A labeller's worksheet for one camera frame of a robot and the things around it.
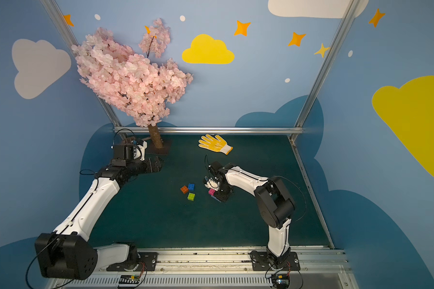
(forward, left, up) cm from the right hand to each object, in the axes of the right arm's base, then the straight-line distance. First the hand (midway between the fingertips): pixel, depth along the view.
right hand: (225, 194), depth 92 cm
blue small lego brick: (+3, +19, -1) cm, 19 cm away
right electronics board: (-35, -25, -6) cm, 43 cm away
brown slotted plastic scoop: (+35, +66, -1) cm, 75 cm away
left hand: (+6, +34, +19) cm, 39 cm away
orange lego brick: (+2, +22, -1) cm, 22 cm away
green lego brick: (-2, +18, -1) cm, 18 cm away
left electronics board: (-39, +38, -5) cm, 54 cm away
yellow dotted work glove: (+37, +6, -3) cm, 38 cm away
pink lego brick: (0, +7, +1) cm, 7 cm away
